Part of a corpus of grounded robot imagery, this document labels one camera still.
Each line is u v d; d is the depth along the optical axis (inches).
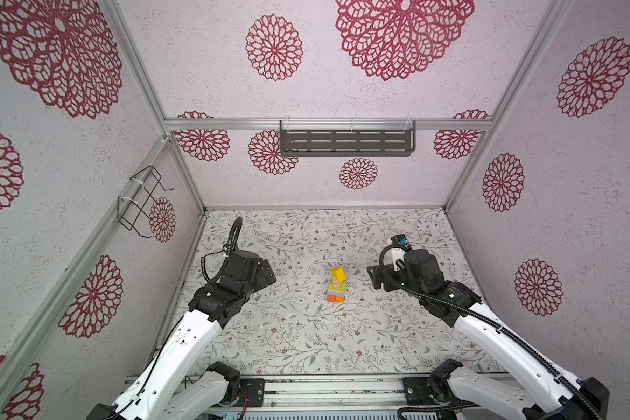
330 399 28.7
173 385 15.9
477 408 22.7
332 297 36.2
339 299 36.1
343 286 35.0
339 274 33.1
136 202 29.4
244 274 22.2
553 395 15.4
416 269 22.3
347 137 36.9
